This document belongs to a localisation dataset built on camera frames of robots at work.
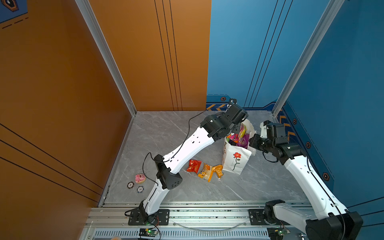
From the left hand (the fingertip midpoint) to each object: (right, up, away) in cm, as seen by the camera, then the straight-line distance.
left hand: (235, 121), depth 73 cm
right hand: (+8, -9, +5) cm, 13 cm away
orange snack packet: (-13, -30, +14) cm, 36 cm away
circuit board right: (+19, -54, -2) cm, 57 cm away
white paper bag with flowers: (+1, -19, +3) cm, 19 cm away
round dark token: (-57, -36, +12) cm, 69 cm away
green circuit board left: (-42, -53, -2) cm, 68 cm away
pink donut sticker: (-51, -32, +11) cm, 61 cm away
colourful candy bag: (+6, -10, +10) cm, 15 cm away
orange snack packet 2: (-6, -29, +16) cm, 34 cm away
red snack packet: (-21, -26, +16) cm, 37 cm away
